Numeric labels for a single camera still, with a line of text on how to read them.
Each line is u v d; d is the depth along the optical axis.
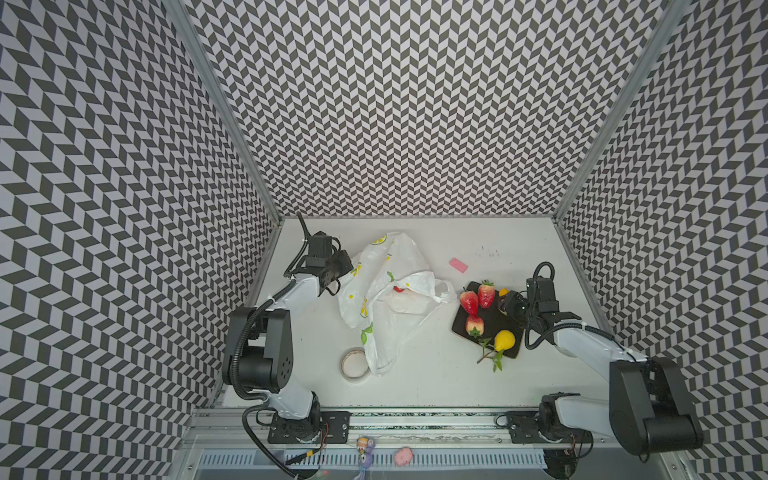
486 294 0.91
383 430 0.74
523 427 0.73
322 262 0.72
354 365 0.83
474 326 0.85
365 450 0.67
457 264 1.05
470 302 0.89
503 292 0.90
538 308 0.69
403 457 0.67
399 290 0.97
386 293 0.79
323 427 0.71
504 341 0.83
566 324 0.58
